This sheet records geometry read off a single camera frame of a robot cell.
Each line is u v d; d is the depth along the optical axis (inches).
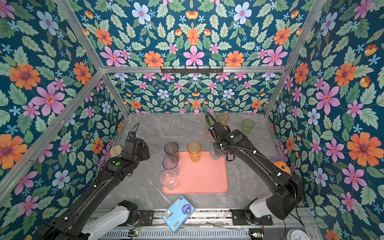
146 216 29.0
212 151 27.6
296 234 26.1
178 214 27.7
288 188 15.8
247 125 40.8
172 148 33.8
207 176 34.5
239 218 28.8
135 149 22.9
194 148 35.2
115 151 36.9
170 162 33.1
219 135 22.6
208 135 24.5
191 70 36.6
